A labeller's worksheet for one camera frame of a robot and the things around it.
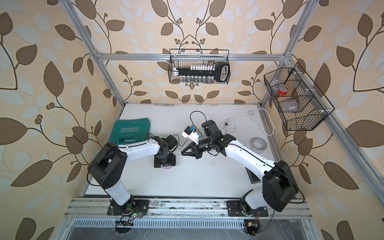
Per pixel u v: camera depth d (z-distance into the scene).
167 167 0.87
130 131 0.99
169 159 0.81
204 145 0.67
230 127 1.04
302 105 0.73
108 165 0.48
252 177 0.80
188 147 0.70
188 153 0.71
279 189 0.41
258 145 0.96
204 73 0.84
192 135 0.68
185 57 0.91
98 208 0.76
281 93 0.81
